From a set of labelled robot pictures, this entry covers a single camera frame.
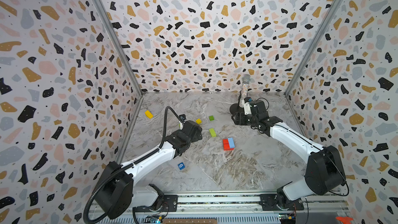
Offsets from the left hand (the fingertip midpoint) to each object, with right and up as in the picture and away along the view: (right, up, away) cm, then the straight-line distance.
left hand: (193, 129), depth 85 cm
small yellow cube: (+2, +3, +20) cm, 21 cm away
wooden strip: (0, -37, -17) cm, 41 cm away
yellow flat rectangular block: (-33, +7, +22) cm, 40 cm away
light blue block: (+22, -9, +7) cm, 25 cm away
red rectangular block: (+19, -12, +7) cm, 23 cm away
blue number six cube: (-6, -20, 0) cm, 21 cm away
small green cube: (+10, +5, +22) cm, 25 cm away
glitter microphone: (+29, +28, +1) cm, 40 cm away
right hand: (+24, +8, +2) cm, 25 cm away
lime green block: (+11, -4, +14) cm, 18 cm away
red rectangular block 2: (+19, -9, +9) cm, 22 cm away
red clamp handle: (+69, -38, -15) cm, 81 cm away
